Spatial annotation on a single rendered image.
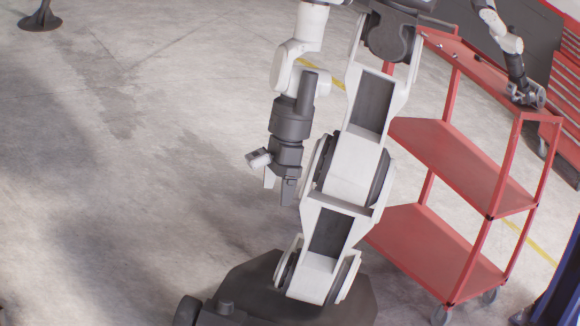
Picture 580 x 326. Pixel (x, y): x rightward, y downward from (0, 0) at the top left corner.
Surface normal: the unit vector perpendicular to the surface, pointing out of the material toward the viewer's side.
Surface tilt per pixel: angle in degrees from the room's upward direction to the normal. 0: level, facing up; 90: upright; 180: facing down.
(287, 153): 83
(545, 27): 90
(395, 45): 95
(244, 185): 0
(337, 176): 87
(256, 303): 0
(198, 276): 0
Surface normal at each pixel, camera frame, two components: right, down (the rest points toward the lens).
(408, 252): 0.27, -0.88
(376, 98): -0.22, 0.37
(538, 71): -0.77, 0.04
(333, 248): -0.29, 0.63
